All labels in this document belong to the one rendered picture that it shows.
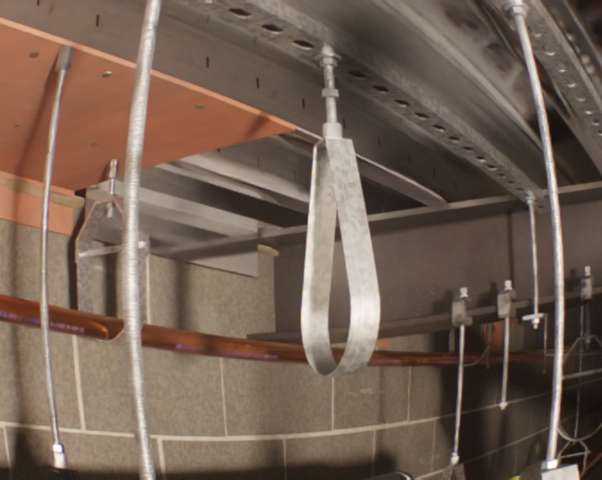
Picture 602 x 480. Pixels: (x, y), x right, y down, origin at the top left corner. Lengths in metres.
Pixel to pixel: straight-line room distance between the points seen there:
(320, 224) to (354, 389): 1.27
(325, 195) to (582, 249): 0.81
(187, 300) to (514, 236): 0.61
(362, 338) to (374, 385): 1.43
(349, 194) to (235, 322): 0.95
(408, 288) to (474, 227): 0.18
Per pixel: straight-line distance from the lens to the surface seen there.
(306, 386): 1.88
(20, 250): 1.28
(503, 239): 1.58
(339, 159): 0.78
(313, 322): 0.82
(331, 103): 0.81
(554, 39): 0.78
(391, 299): 1.67
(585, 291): 1.40
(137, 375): 0.40
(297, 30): 0.76
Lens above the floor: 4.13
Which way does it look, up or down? 11 degrees up
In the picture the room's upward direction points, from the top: 1 degrees counter-clockwise
